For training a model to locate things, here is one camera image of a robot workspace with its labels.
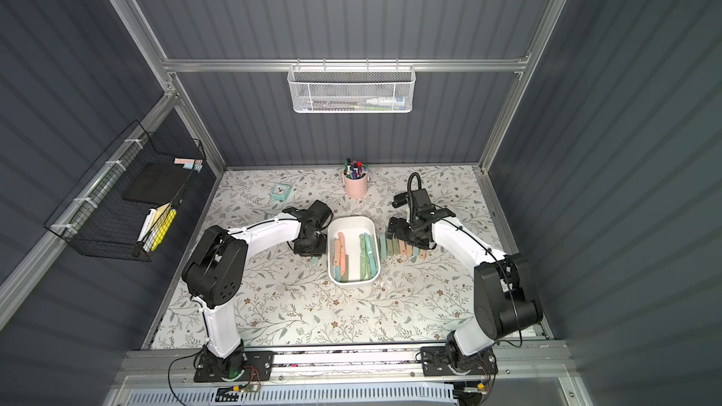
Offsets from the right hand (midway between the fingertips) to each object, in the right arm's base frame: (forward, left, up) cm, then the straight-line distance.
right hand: (401, 235), depth 89 cm
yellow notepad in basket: (-14, +58, +26) cm, 65 cm away
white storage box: (-1, +16, -8) cm, 18 cm away
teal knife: (-5, +29, -9) cm, 31 cm away
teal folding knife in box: (-4, +10, -7) cm, 13 cm away
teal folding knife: (-8, -4, +4) cm, 9 cm away
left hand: (-2, +28, -7) cm, 29 cm away
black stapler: (+19, -1, -6) cm, 20 cm away
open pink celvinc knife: (-4, +19, -8) cm, 21 cm away
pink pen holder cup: (+22, +16, -2) cm, 27 cm away
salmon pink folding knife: (-3, -7, -8) cm, 11 cm away
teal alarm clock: (+23, +46, -5) cm, 51 cm away
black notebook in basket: (+5, +70, +20) cm, 73 cm away
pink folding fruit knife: (0, -1, -9) cm, 9 cm away
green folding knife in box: (-4, +13, -8) cm, 16 cm away
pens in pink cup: (+25, +16, +5) cm, 30 cm away
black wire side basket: (-3, +75, +20) cm, 78 cm away
